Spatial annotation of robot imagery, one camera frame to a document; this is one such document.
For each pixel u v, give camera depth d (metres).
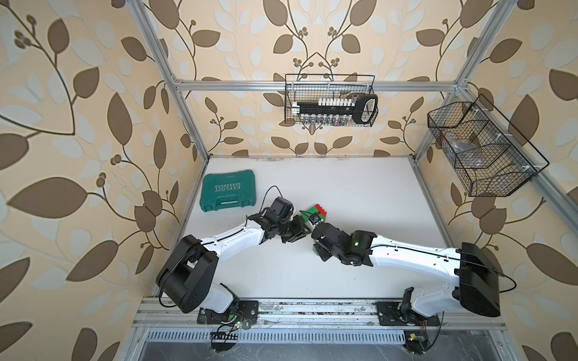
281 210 0.68
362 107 0.83
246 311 0.74
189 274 0.43
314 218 0.69
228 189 1.02
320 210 0.99
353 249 0.56
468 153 0.70
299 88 0.91
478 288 0.39
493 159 0.72
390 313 0.73
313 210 0.99
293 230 0.76
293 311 0.76
